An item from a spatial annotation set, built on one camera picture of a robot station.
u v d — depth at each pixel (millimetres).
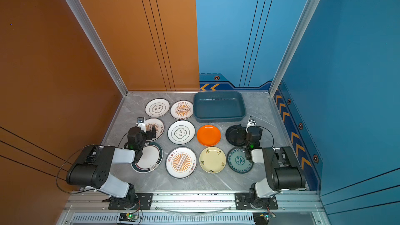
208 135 980
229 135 951
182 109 1087
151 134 868
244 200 730
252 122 803
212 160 864
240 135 852
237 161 852
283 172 445
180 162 851
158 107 1107
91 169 456
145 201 733
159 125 1003
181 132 966
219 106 1120
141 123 811
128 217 710
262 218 698
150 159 856
